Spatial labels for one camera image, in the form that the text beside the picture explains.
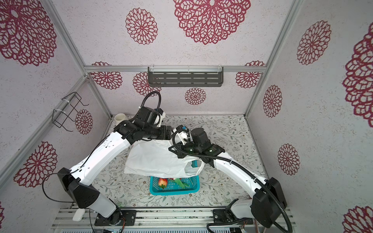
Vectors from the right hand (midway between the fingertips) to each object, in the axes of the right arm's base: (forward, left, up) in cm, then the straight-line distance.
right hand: (168, 148), depth 72 cm
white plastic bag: (-1, +9, -9) cm, 13 cm away
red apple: (-10, +5, -20) cm, 23 cm away
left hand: (+7, 0, +2) cm, 7 cm away
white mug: (+37, +45, -17) cm, 60 cm away
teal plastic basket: (-12, -1, -25) cm, 27 cm away
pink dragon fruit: (-10, -4, -18) cm, 21 cm away
